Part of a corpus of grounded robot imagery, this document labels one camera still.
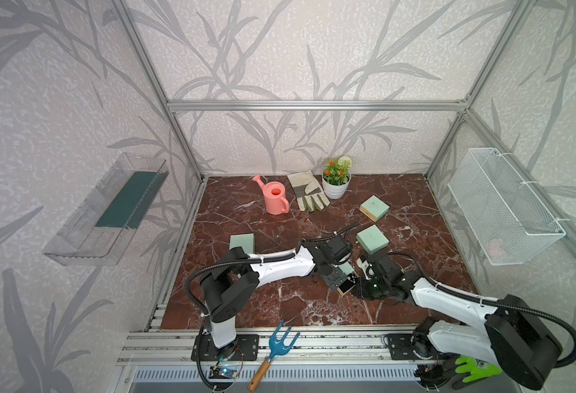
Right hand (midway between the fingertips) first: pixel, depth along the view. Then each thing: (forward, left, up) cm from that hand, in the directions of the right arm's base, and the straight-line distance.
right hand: (350, 290), depth 85 cm
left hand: (+6, +6, +3) cm, 9 cm away
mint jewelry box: (+19, +39, +2) cm, 43 cm away
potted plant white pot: (+42, +2, +14) cm, 44 cm away
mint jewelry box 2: (+35, -15, +2) cm, 38 cm away
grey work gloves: (+44, +13, +1) cm, 45 cm away
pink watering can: (+36, +28, +11) cm, 47 cm away
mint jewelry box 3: (+19, -11, +2) cm, 22 cm away
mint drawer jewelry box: (+2, 0, +1) cm, 3 cm away
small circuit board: (-23, +40, -1) cm, 46 cm away
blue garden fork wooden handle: (-17, +25, -1) cm, 30 cm away
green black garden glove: (-23, -31, +2) cm, 39 cm away
